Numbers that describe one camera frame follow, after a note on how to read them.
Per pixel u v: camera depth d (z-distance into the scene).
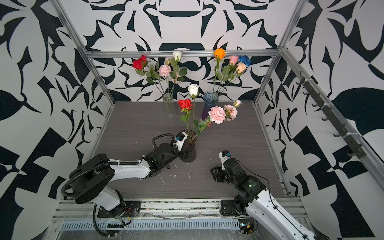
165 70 0.85
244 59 0.81
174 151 0.69
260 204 0.51
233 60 0.84
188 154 0.74
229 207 0.74
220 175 0.70
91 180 0.44
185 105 0.76
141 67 0.81
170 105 1.04
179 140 0.69
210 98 0.99
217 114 0.63
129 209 0.72
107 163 0.48
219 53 0.87
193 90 0.68
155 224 0.65
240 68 0.79
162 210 0.75
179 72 0.89
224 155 0.71
